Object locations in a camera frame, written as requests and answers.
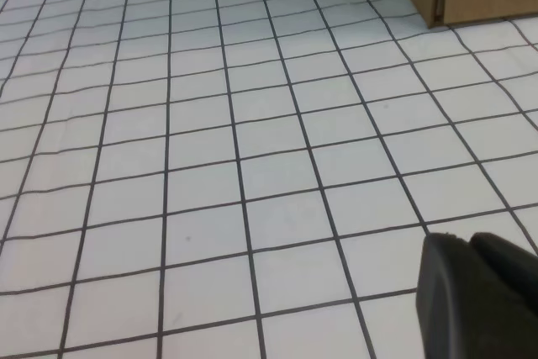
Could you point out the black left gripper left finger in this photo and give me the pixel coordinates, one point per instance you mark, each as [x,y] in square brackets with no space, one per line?
[455,299]

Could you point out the white grid tablecloth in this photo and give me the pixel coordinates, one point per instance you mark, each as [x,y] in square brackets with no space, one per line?
[249,178]

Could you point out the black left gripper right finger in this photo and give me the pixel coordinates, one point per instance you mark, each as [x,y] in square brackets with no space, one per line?
[516,313]

